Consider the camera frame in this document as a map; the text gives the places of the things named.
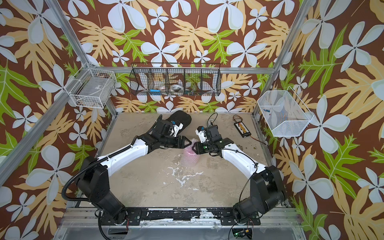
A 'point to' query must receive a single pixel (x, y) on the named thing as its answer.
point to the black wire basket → (192, 79)
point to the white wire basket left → (92, 86)
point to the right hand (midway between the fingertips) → (194, 147)
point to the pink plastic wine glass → (190, 157)
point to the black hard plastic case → (181, 117)
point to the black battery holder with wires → (242, 128)
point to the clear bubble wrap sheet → (193, 141)
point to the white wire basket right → (286, 114)
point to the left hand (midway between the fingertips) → (188, 141)
